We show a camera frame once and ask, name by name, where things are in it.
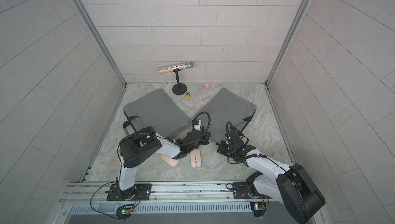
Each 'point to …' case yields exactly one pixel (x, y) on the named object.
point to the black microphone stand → (179, 89)
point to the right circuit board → (259, 208)
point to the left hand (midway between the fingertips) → (215, 135)
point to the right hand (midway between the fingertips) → (217, 148)
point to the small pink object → (207, 85)
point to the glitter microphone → (188, 65)
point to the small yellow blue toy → (187, 95)
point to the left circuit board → (124, 211)
